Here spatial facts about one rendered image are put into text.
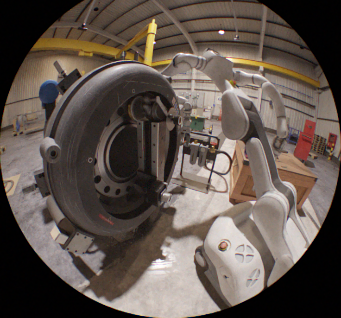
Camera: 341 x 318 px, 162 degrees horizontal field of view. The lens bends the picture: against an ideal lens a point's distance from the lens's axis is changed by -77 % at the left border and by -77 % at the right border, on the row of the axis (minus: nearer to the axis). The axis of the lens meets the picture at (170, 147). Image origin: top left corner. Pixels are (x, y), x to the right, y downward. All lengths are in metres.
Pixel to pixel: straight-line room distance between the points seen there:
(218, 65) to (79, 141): 0.75
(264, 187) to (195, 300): 0.70
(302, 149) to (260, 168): 3.53
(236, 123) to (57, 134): 0.59
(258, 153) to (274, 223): 0.29
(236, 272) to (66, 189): 0.59
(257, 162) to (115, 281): 0.95
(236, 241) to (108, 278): 0.71
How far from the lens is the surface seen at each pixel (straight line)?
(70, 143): 0.27
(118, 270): 0.87
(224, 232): 0.59
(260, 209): 0.53
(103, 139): 0.46
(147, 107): 0.45
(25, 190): 0.42
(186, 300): 0.84
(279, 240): 0.56
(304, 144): 4.02
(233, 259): 0.54
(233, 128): 0.56
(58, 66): 0.40
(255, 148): 0.55
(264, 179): 0.55
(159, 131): 0.46
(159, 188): 0.51
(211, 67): 0.79
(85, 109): 0.27
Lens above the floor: 0.82
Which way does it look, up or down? 20 degrees down
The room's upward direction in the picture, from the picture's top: 5 degrees clockwise
